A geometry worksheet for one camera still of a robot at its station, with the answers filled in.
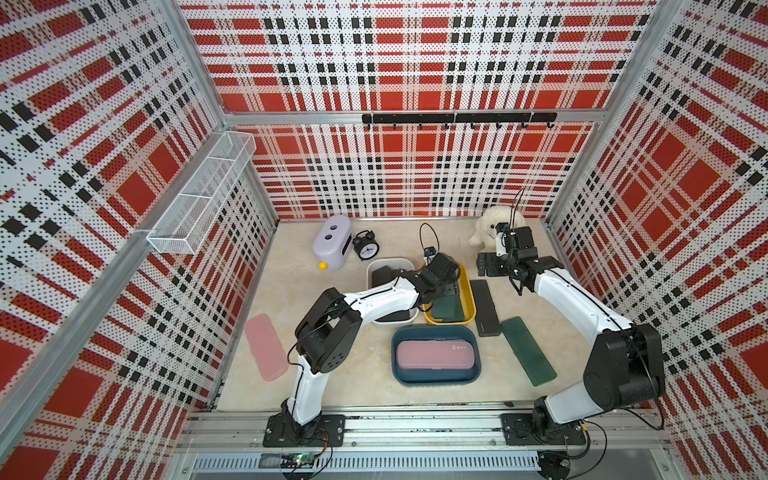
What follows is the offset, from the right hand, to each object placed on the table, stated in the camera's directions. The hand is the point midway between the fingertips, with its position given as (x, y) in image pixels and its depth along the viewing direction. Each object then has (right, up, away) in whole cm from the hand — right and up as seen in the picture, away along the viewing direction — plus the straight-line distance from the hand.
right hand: (496, 259), depth 89 cm
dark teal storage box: (-19, -33, -6) cm, 39 cm away
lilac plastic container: (-53, +6, +13) cm, 54 cm away
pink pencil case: (-19, -27, -4) cm, 33 cm away
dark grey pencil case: (-36, -6, +14) cm, 39 cm away
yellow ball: (-56, -3, +12) cm, 58 cm away
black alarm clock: (-41, +4, +16) cm, 45 cm away
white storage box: (-31, -2, +14) cm, 34 cm away
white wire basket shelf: (-96, +11, +3) cm, 97 cm away
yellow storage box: (-8, -11, +9) cm, 16 cm away
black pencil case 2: (-2, -16, +6) cm, 17 cm away
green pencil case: (+8, -27, -4) cm, 29 cm away
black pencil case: (-26, -4, -20) cm, 33 cm away
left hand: (-13, -7, +3) cm, 15 cm away
